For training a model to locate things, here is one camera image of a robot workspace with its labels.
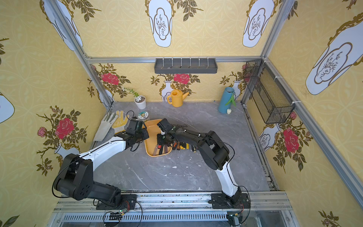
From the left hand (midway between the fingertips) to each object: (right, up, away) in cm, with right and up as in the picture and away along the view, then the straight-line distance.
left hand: (141, 132), depth 92 cm
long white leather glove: (-31, +2, +14) cm, 34 cm away
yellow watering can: (+22, +25, +21) cm, 39 cm away
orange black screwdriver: (+22, -9, +1) cm, 23 cm away
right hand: (+13, -4, +2) cm, 14 cm away
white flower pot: (-5, +22, +16) cm, 27 cm away
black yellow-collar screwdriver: (+27, -9, 0) cm, 29 cm away
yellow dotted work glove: (-21, +5, +15) cm, 26 cm away
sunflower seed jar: (-2, +11, +11) cm, 15 cm away
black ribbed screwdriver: (+34, -11, 0) cm, 36 cm away
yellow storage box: (+6, -8, 0) cm, 9 cm away
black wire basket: (+74, +17, -19) cm, 78 cm away
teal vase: (+57, +16, +15) cm, 61 cm away
